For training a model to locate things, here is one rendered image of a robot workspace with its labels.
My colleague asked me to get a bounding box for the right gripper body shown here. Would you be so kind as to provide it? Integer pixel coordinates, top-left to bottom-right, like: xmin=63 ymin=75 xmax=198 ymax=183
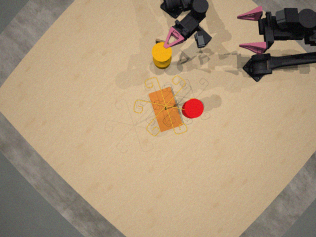
xmin=172 ymin=15 xmax=197 ymax=41

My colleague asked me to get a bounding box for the brass wire glass rack on orange wooden base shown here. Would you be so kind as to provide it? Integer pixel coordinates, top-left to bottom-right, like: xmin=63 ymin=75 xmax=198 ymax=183
xmin=133 ymin=75 xmax=187 ymax=136

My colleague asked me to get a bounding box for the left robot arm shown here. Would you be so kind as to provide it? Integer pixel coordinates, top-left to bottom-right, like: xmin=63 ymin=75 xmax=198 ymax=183
xmin=242 ymin=8 xmax=316 ymax=82

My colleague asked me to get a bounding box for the red wine glass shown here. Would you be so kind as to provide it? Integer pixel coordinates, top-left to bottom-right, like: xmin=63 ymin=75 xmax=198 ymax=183
xmin=181 ymin=98 xmax=204 ymax=119

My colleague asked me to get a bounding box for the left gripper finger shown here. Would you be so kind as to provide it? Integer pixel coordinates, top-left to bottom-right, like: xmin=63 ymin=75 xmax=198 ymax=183
xmin=237 ymin=6 xmax=263 ymax=21
xmin=239 ymin=42 xmax=266 ymax=55

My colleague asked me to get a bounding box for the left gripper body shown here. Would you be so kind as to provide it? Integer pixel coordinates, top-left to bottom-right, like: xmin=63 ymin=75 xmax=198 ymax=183
xmin=258 ymin=11 xmax=274 ymax=53

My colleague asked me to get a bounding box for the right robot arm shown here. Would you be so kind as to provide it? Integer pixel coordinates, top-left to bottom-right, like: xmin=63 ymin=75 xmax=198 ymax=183
xmin=160 ymin=0 xmax=212 ymax=49

